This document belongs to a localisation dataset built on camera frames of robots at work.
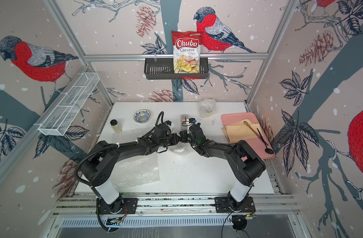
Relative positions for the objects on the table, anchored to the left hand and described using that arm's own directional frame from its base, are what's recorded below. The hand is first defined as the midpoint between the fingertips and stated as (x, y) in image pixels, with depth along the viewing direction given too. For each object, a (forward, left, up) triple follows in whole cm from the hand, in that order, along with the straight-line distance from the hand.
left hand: (184, 136), depth 89 cm
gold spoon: (+17, -45, -10) cm, 50 cm away
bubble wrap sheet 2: (-7, +3, -3) cm, 8 cm away
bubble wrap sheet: (+27, -17, -3) cm, 31 cm away
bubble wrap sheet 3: (-17, +29, -10) cm, 35 cm away
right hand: (+3, +4, -1) cm, 5 cm away
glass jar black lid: (+10, +47, -3) cm, 48 cm away
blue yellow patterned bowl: (+23, +33, -9) cm, 41 cm away
